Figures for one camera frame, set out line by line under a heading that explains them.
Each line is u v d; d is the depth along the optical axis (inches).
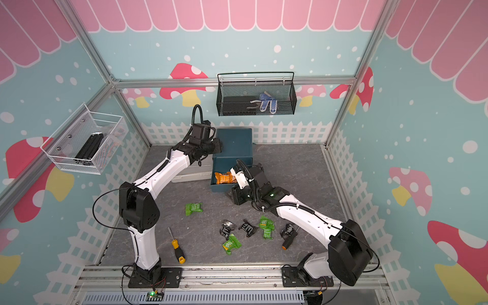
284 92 37.2
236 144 35.1
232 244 32.0
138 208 19.6
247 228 33.6
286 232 33.0
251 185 23.3
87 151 26.9
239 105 34.0
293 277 29.2
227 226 34.2
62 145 26.0
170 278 29.2
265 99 35.0
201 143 27.5
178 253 31.3
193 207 36.2
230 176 33.3
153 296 28.7
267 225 33.8
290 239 32.1
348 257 16.2
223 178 32.7
